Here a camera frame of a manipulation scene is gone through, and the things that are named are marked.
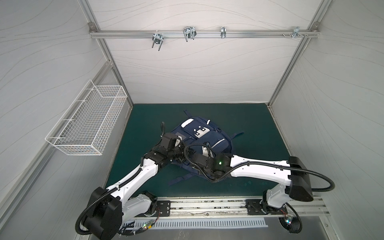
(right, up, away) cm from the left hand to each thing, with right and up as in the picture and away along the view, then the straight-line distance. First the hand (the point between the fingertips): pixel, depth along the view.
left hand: (198, 148), depth 78 cm
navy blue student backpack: (-5, +6, +15) cm, 17 cm away
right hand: (+3, -6, -2) cm, 7 cm away
